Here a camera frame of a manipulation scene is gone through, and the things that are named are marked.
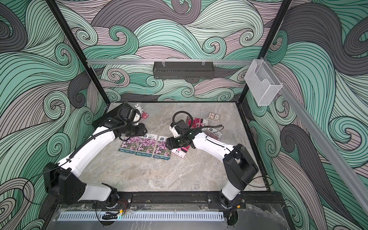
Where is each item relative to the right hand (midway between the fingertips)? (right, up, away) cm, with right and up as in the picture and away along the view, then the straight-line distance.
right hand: (169, 145), depth 84 cm
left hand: (-14, +10, -4) cm, 18 cm away
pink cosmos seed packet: (-27, -2, +11) cm, 30 cm away
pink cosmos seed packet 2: (-16, -2, +11) cm, 20 cm away
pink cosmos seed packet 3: (-6, -5, +7) cm, 10 cm away
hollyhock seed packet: (+7, -6, +8) cm, 12 cm away
